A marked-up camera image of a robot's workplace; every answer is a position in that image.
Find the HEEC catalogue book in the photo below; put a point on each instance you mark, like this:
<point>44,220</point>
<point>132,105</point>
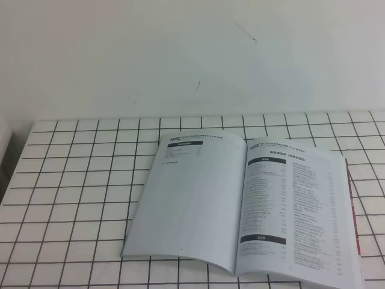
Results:
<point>262,206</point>

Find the white grid tablecloth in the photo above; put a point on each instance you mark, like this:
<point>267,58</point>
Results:
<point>77,184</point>

